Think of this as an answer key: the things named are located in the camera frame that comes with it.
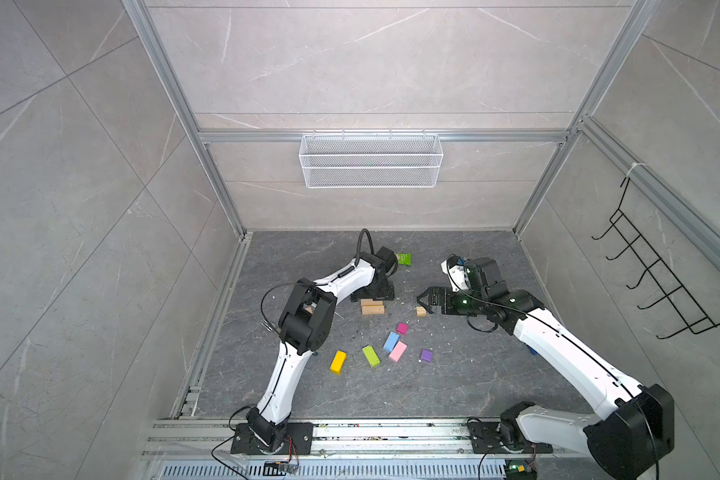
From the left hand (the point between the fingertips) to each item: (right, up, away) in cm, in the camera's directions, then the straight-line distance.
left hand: (376, 291), depth 100 cm
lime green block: (-2, -18, -13) cm, 22 cm away
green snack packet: (+11, +11, +11) cm, 19 cm away
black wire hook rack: (+63, 0, -41) cm, 75 cm away
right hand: (+14, +1, -20) cm, 24 cm away
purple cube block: (+15, -18, -12) cm, 26 cm away
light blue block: (+4, -14, -11) cm, 18 cm away
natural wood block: (-3, -3, -7) cm, 8 cm away
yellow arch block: (-12, -18, -16) cm, 27 cm away
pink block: (+6, -17, -12) cm, 21 cm away
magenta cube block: (+8, -11, -7) cm, 15 cm away
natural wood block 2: (-1, -6, -4) cm, 7 cm away
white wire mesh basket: (-5, +45, +1) cm, 45 cm away
